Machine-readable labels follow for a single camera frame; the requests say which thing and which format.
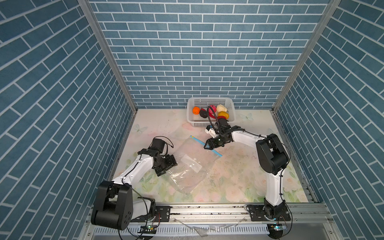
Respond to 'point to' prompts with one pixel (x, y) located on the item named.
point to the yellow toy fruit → (223, 113)
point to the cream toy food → (221, 108)
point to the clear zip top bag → (194, 162)
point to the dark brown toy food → (204, 113)
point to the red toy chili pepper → (211, 113)
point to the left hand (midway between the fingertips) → (173, 166)
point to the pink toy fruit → (213, 107)
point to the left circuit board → (148, 229)
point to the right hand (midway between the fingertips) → (207, 144)
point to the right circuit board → (275, 228)
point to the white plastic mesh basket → (196, 120)
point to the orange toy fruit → (196, 110)
